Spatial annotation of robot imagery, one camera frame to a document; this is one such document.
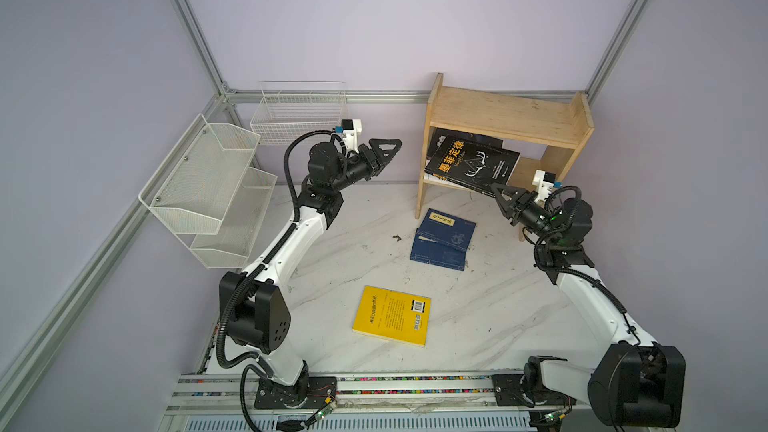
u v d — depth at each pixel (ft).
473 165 2.51
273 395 2.31
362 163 2.13
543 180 2.25
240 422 2.30
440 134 2.92
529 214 2.17
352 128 2.21
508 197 2.27
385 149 2.20
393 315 2.82
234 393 2.43
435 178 2.58
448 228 3.47
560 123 2.52
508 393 2.40
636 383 1.30
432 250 3.28
